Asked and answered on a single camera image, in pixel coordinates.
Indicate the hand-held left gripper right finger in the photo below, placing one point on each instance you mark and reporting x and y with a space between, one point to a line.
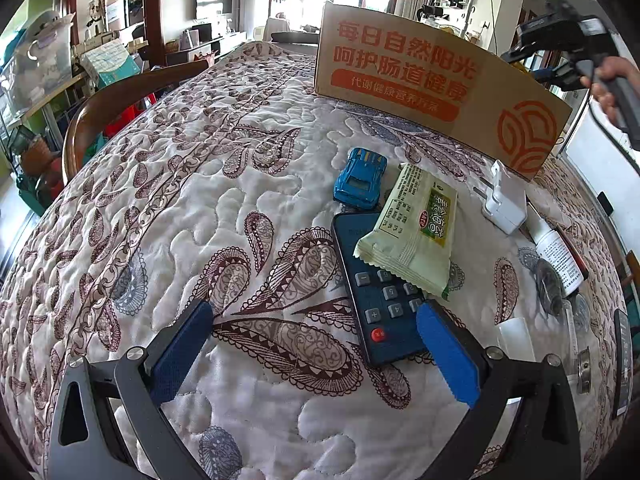
447 355

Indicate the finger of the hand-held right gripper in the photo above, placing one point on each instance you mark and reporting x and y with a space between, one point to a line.
552 75
517 54

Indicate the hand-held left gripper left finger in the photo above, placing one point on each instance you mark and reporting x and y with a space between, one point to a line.
180 355

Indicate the black remote control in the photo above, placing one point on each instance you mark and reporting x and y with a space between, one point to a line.
385 320

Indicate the orange print cardboard box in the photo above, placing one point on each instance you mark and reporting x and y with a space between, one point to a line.
430 85

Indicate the person's right hand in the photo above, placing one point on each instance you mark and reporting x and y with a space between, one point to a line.
597 92

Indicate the paisley quilted blanket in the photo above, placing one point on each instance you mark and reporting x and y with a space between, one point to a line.
200 240

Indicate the green snack packet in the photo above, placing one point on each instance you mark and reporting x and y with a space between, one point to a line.
415 230

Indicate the white charger plug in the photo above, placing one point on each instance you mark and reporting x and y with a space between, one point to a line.
502 200

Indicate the metal sink strainer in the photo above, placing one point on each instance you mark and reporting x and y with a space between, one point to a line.
583 374

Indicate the black whiteboard eraser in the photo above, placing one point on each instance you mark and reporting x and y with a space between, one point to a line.
605 202

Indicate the white labelled bottle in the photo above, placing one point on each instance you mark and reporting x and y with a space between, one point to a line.
557 255

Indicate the black smartphone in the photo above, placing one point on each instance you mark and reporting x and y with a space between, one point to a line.
621 365

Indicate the blue toy car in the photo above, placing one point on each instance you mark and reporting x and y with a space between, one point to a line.
360 177

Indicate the curved wooden chair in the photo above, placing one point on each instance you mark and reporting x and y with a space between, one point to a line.
115 97

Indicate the teal cardboard box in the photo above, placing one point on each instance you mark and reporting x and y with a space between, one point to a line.
112 65

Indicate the clear plastic storage bin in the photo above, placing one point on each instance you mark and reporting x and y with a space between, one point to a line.
35 55

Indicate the black camera on tripod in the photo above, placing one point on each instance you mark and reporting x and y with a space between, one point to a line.
440 0

